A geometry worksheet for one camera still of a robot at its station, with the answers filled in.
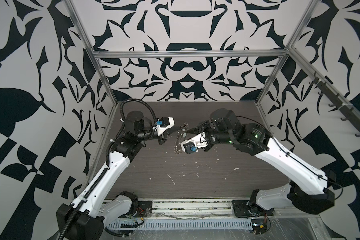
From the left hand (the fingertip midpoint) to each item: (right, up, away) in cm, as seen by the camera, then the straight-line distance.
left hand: (179, 122), depth 65 cm
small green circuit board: (+37, -49, +6) cm, 62 cm away
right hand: (+4, -2, -5) cm, 7 cm away
